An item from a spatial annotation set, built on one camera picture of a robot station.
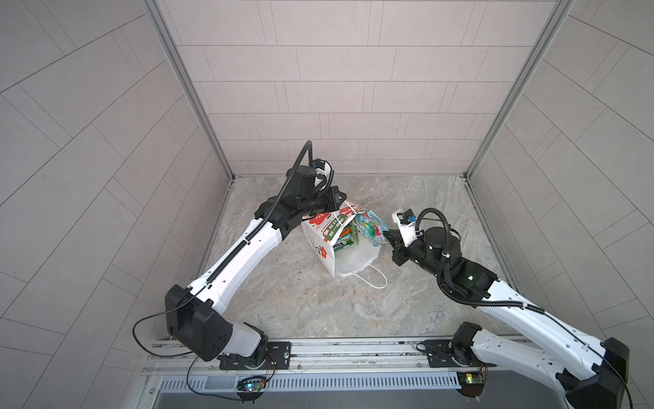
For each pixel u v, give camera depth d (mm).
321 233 773
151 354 413
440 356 708
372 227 726
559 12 710
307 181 550
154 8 697
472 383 680
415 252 605
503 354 549
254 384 643
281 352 722
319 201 617
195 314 377
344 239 875
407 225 585
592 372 385
